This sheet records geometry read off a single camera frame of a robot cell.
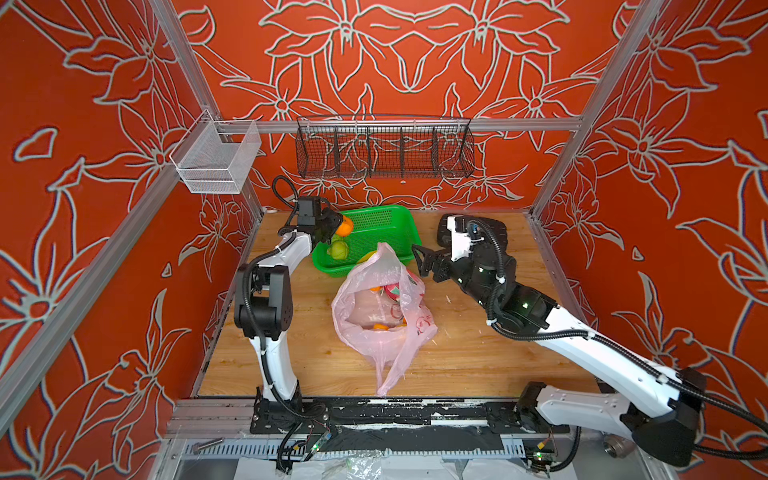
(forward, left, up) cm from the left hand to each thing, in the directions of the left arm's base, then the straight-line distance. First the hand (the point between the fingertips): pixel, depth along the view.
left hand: (340, 213), depth 97 cm
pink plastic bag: (-25, -15, -17) cm, 34 cm away
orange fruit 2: (-33, -16, -12) cm, 39 cm away
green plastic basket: (+8, -18, -14) cm, 23 cm away
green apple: (-7, +1, -11) cm, 13 cm away
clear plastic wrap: (-65, -13, -18) cm, 68 cm away
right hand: (-25, -25, +17) cm, 40 cm away
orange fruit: (-5, -3, -2) cm, 6 cm away
